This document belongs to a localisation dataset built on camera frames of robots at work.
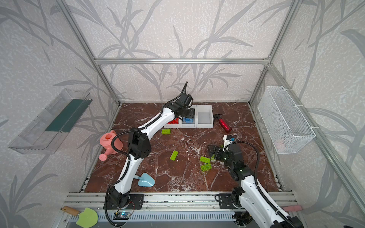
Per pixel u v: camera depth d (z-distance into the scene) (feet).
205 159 2.92
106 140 2.79
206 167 2.77
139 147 1.89
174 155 2.98
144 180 2.59
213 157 2.38
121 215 2.32
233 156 2.06
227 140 2.46
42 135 2.06
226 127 3.31
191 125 3.36
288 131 2.02
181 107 2.39
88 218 2.28
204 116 3.50
